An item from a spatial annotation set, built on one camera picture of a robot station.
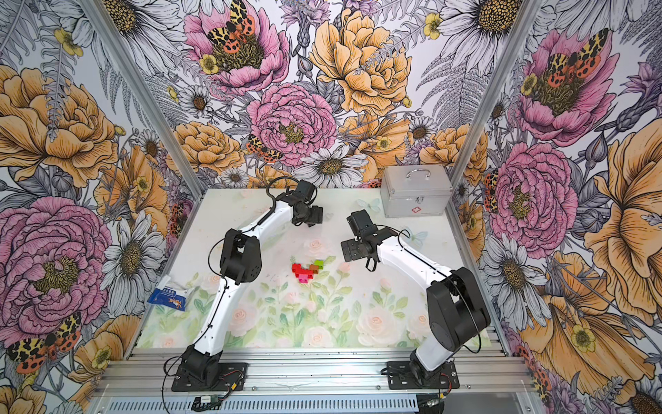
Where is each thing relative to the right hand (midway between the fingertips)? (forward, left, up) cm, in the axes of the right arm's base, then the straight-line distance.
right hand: (361, 251), depth 90 cm
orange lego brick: (0, +17, -9) cm, 19 cm away
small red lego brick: (0, +24, -9) cm, 25 cm away
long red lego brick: (-2, +20, -8) cm, 22 cm away
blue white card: (-12, +64, -6) cm, 65 cm away
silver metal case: (+25, -23, +4) cm, 34 cm away
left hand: (+20, +19, -7) cm, 28 cm away
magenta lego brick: (-5, +20, -8) cm, 22 cm away
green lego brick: (+1, +15, -8) cm, 17 cm away
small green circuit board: (-39, +43, -8) cm, 59 cm away
